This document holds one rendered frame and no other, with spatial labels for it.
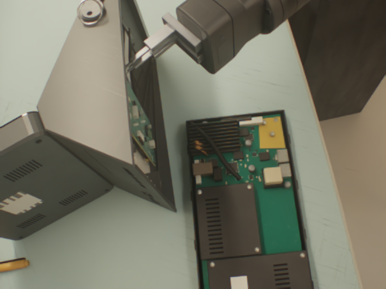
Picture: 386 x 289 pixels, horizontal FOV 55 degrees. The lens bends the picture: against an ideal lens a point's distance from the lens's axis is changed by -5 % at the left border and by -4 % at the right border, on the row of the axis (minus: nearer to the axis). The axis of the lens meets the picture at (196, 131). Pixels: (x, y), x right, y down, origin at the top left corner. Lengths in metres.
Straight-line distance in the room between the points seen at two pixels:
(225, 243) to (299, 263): 0.09
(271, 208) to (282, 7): 0.24
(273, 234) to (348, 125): 1.22
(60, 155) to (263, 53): 0.33
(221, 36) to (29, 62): 0.39
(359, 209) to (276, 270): 1.13
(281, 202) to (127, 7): 0.30
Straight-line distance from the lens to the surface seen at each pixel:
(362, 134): 1.66
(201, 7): 0.34
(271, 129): 0.51
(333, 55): 1.17
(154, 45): 0.36
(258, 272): 0.46
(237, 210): 0.47
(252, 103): 0.54
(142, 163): 0.44
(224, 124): 0.49
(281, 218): 0.48
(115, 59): 0.34
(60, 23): 0.68
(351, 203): 1.57
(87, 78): 0.34
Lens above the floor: 1.48
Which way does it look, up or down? 68 degrees down
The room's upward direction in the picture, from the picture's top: 16 degrees counter-clockwise
